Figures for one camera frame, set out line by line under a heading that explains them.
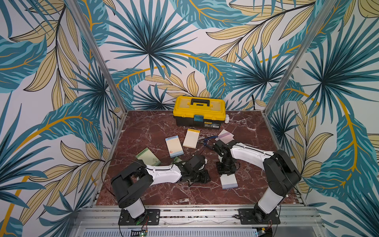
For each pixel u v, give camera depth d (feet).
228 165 2.49
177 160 3.02
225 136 3.41
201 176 2.44
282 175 1.55
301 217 2.46
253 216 2.21
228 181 2.75
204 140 3.31
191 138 3.43
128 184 1.52
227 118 3.63
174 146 3.23
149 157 3.04
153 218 2.41
